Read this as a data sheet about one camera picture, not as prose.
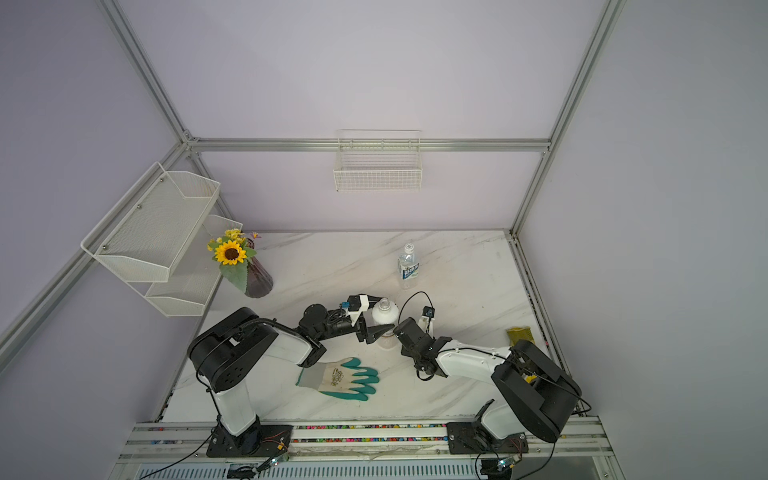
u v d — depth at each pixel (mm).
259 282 956
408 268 932
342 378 819
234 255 818
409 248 903
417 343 688
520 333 909
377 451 732
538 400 429
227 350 500
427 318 812
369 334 736
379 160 933
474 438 652
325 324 686
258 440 696
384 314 763
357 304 692
